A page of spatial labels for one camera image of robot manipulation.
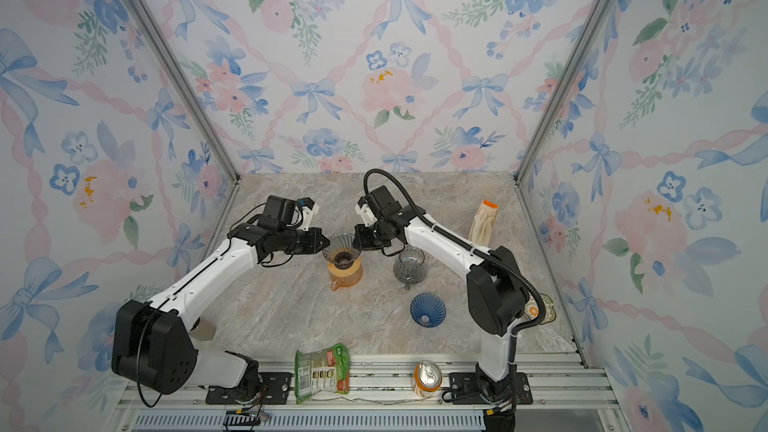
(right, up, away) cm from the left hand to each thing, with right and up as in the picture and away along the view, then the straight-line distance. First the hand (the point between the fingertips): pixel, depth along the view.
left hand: (328, 239), depth 83 cm
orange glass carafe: (+4, -11, +1) cm, 12 cm away
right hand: (+7, -1, +2) cm, 7 cm away
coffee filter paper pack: (+47, +1, +15) cm, 50 cm away
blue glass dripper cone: (+28, -21, +3) cm, 35 cm away
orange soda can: (+25, -29, -17) cm, 42 cm away
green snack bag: (+1, -32, -9) cm, 33 cm away
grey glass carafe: (+23, -10, +5) cm, 25 cm away
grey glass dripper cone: (+3, -3, +3) cm, 5 cm away
